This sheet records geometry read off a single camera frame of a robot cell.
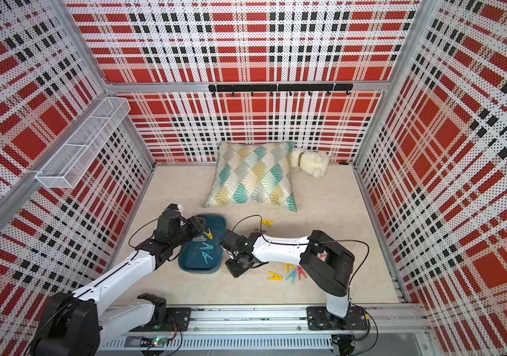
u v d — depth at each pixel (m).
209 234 0.93
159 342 0.69
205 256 0.88
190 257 0.88
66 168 0.69
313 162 1.12
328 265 0.46
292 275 0.84
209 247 0.90
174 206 0.80
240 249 0.64
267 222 0.98
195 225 0.76
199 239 0.91
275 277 0.82
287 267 0.86
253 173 0.96
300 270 0.84
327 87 0.90
